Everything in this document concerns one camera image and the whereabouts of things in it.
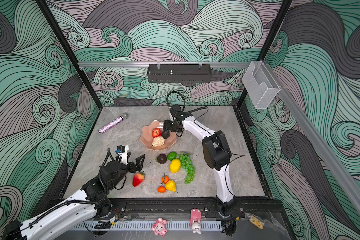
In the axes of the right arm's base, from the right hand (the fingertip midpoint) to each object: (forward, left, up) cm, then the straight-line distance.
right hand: (167, 128), depth 95 cm
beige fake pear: (-8, +6, -3) cm, 11 cm away
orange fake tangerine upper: (-30, 0, -7) cm, 31 cm away
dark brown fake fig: (-19, +2, -5) cm, 20 cm away
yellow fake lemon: (-23, -5, -6) cm, 24 cm away
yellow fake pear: (-34, -3, -6) cm, 34 cm away
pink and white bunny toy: (-48, -16, -9) cm, 52 cm away
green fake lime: (-16, -3, -6) cm, 18 cm away
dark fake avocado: (-3, +1, -3) cm, 4 cm away
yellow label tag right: (-49, -45, -8) cm, 67 cm away
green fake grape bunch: (-23, -13, -5) cm, 27 cm away
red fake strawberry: (-30, +15, -5) cm, 34 cm away
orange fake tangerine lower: (-35, +2, -6) cm, 36 cm away
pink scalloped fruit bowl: (-4, +14, -6) cm, 16 cm away
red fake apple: (-1, +8, -4) cm, 9 cm away
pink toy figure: (-52, +1, -5) cm, 52 cm away
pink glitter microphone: (+10, +38, -6) cm, 40 cm away
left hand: (-21, +14, +5) cm, 26 cm away
